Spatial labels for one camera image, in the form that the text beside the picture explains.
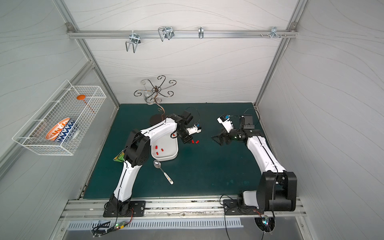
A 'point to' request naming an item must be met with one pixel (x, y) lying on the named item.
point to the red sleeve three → (197, 142)
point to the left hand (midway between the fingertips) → (190, 140)
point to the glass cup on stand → (148, 97)
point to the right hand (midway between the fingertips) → (219, 132)
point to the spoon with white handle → (157, 164)
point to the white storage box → (166, 149)
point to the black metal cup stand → (156, 91)
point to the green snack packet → (120, 157)
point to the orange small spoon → (82, 97)
